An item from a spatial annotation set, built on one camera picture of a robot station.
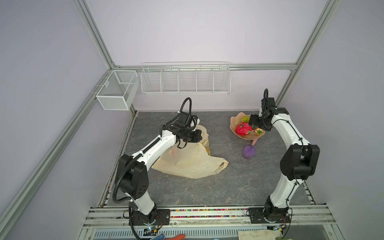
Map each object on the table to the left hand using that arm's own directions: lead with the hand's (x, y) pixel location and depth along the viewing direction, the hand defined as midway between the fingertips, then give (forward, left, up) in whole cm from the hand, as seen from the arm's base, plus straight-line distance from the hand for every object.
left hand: (202, 139), depth 83 cm
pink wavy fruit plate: (+25, -27, -14) cm, 39 cm away
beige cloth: (-44, -23, -16) cm, 52 cm away
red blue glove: (-41, +22, -17) cm, 50 cm away
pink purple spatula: (0, -31, -16) cm, 35 cm away
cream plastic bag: (-11, +5, -4) cm, 13 cm away
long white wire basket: (+42, +6, +13) cm, 44 cm away
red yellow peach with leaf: (+11, -39, -10) cm, 42 cm away
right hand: (+10, -34, -2) cm, 36 cm away
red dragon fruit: (+13, -29, -9) cm, 33 cm away
